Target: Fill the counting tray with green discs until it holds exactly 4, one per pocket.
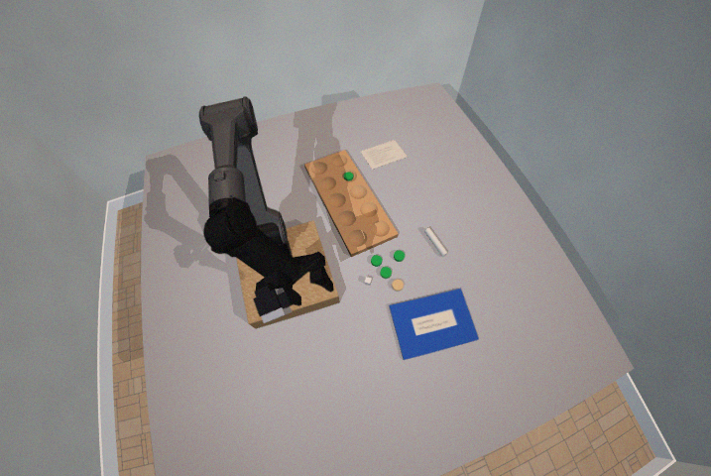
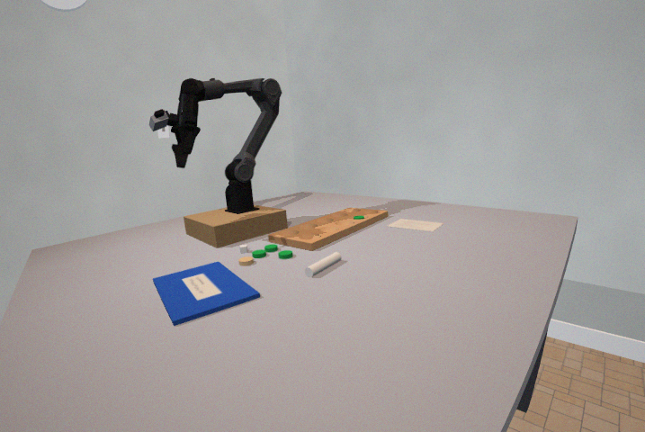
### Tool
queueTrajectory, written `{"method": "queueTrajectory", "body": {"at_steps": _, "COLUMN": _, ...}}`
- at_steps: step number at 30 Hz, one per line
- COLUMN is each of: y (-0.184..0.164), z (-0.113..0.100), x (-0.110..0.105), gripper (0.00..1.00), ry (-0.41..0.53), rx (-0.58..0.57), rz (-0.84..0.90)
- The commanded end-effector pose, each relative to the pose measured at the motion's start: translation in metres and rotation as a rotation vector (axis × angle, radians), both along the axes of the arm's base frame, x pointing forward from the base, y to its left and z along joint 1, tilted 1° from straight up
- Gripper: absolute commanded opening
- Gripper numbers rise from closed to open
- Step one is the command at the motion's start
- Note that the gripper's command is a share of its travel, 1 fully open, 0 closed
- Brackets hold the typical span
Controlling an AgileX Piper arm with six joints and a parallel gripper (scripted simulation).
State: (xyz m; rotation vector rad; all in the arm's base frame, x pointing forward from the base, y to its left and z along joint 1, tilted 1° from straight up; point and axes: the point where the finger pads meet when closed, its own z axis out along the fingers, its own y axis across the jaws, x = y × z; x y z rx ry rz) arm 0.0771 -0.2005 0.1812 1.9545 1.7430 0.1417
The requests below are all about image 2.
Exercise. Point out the cream cylinder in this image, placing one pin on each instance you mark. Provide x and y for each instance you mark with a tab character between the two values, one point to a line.
322	264

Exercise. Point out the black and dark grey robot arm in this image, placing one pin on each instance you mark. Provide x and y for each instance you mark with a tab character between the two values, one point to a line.
239	196

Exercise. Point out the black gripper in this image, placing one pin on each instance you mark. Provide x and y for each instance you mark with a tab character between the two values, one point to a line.
185	128

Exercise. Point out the cream paper sheet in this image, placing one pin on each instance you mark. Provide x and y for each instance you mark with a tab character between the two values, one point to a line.
416	225

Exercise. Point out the blue exercise book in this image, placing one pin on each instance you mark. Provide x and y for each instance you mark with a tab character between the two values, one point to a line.
201	291

